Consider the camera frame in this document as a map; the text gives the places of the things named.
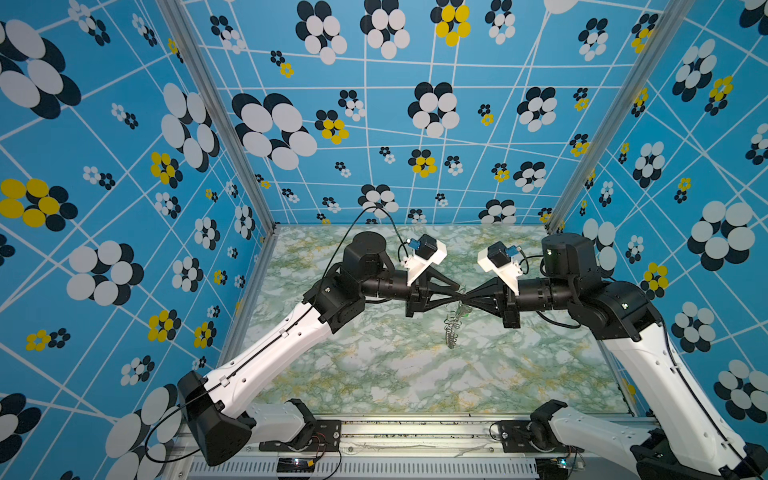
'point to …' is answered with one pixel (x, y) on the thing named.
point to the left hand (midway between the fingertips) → (458, 292)
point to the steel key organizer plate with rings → (451, 324)
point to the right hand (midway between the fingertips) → (466, 297)
